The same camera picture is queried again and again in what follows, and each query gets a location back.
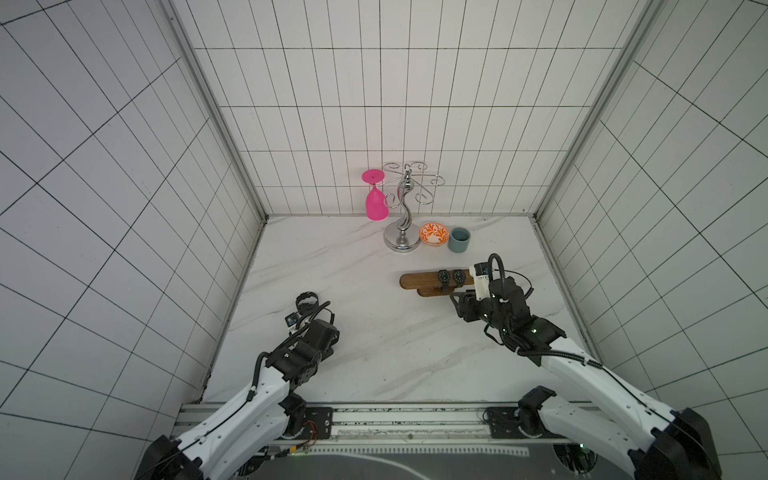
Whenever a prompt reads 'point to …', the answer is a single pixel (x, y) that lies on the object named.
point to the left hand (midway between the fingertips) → (316, 348)
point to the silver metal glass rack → (404, 236)
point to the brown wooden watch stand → (428, 283)
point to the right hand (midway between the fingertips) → (458, 287)
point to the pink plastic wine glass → (376, 204)
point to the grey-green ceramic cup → (459, 238)
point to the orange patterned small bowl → (434, 234)
